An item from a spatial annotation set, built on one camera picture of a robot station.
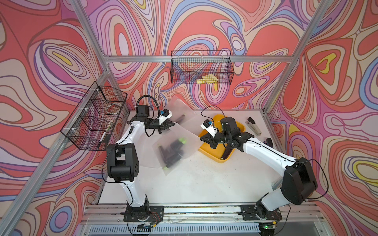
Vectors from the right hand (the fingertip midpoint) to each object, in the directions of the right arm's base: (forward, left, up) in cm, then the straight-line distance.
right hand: (203, 141), depth 82 cm
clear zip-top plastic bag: (+37, +15, -11) cm, 42 cm away
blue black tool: (+6, -45, -13) cm, 47 cm away
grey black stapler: (+24, -39, -14) cm, 48 cm away
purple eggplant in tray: (0, -16, -15) cm, 22 cm away
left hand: (+12, +17, +3) cm, 21 cm away
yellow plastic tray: (+2, -3, -12) cm, 12 cm away
